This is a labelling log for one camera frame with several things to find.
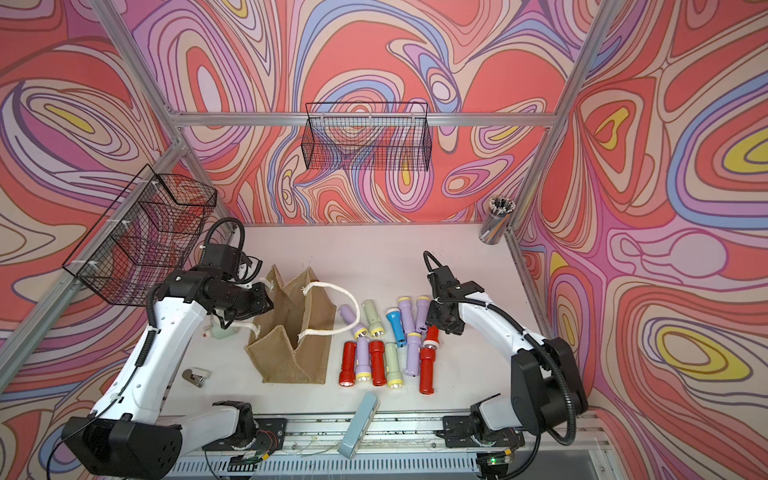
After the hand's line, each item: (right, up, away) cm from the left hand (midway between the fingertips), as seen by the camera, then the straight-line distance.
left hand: (274, 305), depth 75 cm
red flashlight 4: (+40, -19, +7) cm, 45 cm away
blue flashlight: (+31, -6, +16) cm, 35 cm away
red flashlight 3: (+26, -15, +9) cm, 31 cm away
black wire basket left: (-35, +19, +3) cm, 40 cm away
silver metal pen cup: (+68, +28, +26) cm, 78 cm away
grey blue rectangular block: (+22, -30, -2) cm, 37 cm away
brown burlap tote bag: (+7, -7, -9) cm, 13 cm away
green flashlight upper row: (+26, -9, +14) cm, 30 cm away
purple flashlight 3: (+40, -5, +16) cm, 44 cm away
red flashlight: (+42, -12, +11) cm, 45 cm away
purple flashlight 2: (+35, -3, +18) cm, 39 cm away
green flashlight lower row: (+31, -19, +7) cm, 37 cm away
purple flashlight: (+16, -6, +18) cm, 25 cm away
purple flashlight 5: (+36, -16, +9) cm, 41 cm away
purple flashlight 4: (+22, -15, +9) cm, 29 cm away
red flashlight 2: (+18, -20, +5) cm, 28 cm away
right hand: (+45, -9, +11) cm, 47 cm away
